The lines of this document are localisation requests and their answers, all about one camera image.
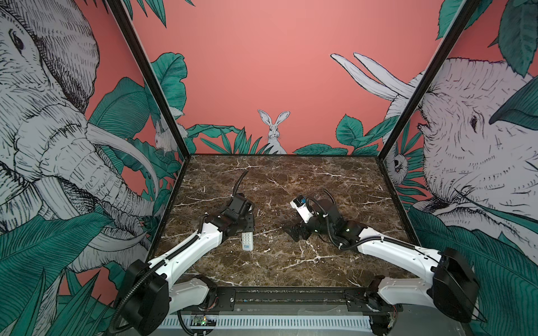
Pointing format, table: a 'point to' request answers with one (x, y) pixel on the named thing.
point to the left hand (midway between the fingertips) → (250, 219)
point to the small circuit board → (203, 320)
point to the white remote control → (247, 241)
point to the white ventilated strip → (317, 323)
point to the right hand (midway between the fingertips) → (288, 219)
